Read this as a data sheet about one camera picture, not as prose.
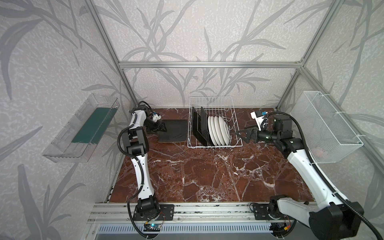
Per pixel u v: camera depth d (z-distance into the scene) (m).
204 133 0.90
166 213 0.74
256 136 0.64
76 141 0.63
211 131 0.87
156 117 1.01
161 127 0.95
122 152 0.58
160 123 0.96
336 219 0.37
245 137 0.65
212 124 0.88
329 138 0.61
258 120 0.65
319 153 0.73
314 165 0.46
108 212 0.75
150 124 0.93
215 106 1.19
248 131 0.63
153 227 0.71
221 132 0.87
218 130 0.87
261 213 0.73
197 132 0.85
